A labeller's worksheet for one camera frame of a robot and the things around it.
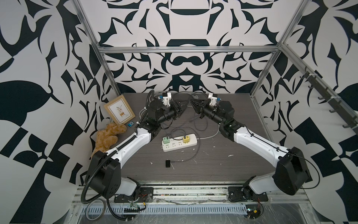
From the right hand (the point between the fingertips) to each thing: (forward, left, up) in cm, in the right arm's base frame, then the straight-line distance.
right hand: (189, 98), depth 70 cm
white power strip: (-8, +7, -33) cm, 35 cm away
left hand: (0, +1, -2) cm, 2 cm away
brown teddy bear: (-7, +50, -26) cm, 57 cm away
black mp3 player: (-20, +12, -35) cm, 42 cm away
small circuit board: (-44, -31, -37) cm, 65 cm away
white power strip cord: (-4, -7, -34) cm, 35 cm away
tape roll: (-45, +44, -34) cm, 72 cm away
